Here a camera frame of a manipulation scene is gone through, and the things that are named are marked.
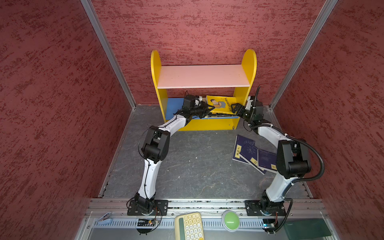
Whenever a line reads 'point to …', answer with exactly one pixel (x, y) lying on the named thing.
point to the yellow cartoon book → (223, 104)
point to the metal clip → (105, 216)
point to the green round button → (230, 221)
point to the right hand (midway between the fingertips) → (234, 109)
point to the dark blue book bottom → (249, 154)
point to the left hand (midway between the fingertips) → (215, 109)
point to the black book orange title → (220, 115)
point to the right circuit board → (269, 223)
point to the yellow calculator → (189, 226)
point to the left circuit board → (146, 222)
